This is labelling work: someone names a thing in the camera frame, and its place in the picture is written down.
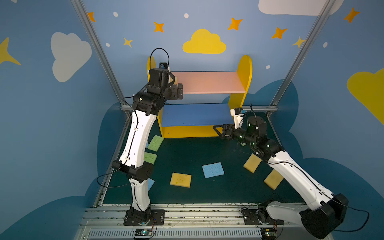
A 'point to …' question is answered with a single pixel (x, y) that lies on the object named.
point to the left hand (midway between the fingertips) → (168, 86)
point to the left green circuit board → (143, 232)
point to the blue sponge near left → (150, 183)
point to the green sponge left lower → (149, 157)
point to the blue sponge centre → (213, 169)
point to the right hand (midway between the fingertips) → (220, 124)
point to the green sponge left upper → (155, 143)
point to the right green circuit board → (268, 232)
